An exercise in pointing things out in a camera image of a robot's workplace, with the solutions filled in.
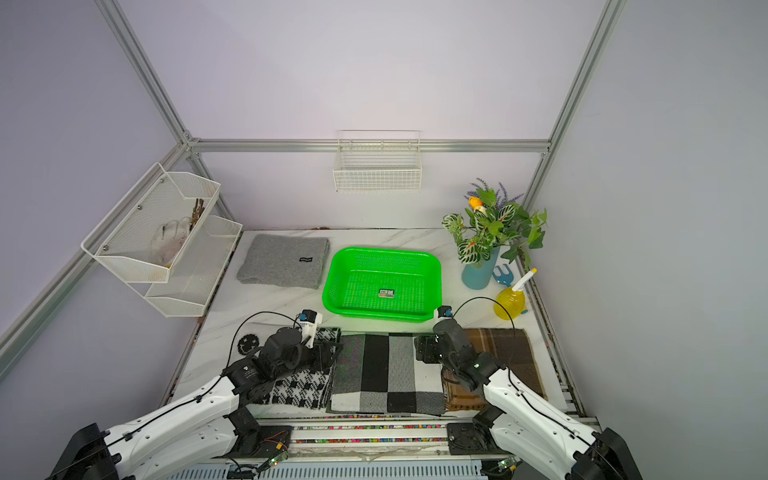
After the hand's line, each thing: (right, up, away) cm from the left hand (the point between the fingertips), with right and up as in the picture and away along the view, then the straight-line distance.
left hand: (335, 348), depth 81 cm
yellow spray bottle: (+58, +9, +24) cm, 63 cm away
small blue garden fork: (+55, +17, +24) cm, 63 cm away
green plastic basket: (+12, +16, +24) cm, 31 cm away
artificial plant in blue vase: (+42, +34, -6) cm, 54 cm away
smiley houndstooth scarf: (-7, -9, -2) cm, 12 cm away
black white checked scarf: (+12, -8, +3) cm, 14 cm away
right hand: (+26, 0, +4) cm, 26 cm away
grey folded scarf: (-24, +24, +27) cm, 43 cm away
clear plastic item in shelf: (-44, +30, -2) cm, 53 cm away
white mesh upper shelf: (-48, +33, -4) cm, 58 cm away
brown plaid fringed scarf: (+52, -3, +7) cm, 52 cm away
